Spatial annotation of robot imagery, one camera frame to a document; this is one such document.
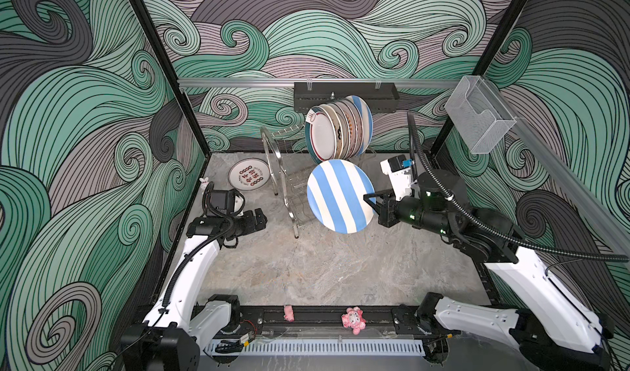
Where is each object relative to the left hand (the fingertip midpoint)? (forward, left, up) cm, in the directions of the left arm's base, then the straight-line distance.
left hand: (255, 220), depth 80 cm
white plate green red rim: (+24, -21, +18) cm, 37 cm away
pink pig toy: (-26, -32, -11) cm, 43 cm away
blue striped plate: (-3, -25, +20) cm, 32 cm away
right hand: (-6, -32, +23) cm, 40 cm away
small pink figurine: (-25, -12, -12) cm, 30 cm away
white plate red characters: (+31, +10, -14) cm, 36 cm away
